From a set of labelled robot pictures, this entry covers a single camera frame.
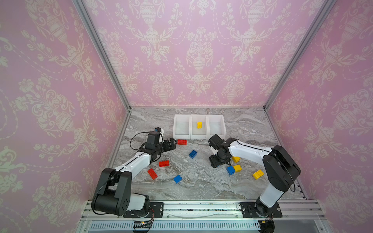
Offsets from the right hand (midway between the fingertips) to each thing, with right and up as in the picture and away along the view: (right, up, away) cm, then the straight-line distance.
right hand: (216, 162), depth 90 cm
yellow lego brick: (-9, +23, +16) cm, 29 cm away
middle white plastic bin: (-10, +17, +13) cm, 24 cm away
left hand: (-28, +12, 0) cm, 30 cm away
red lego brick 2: (-33, -1, 0) cm, 33 cm away
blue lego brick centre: (-15, +4, +5) cm, 16 cm away
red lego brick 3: (-39, -6, -4) cm, 40 cm away
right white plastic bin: (+3, +23, +20) cm, 31 cm away
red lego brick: (-22, +12, +9) cm, 27 cm away
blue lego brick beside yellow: (+8, -4, -3) cm, 9 cm away
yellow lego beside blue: (+12, -3, -3) cm, 13 cm away
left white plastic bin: (-22, +22, +18) cm, 36 cm away
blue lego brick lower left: (-24, -8, -5) cm, 26 cm away
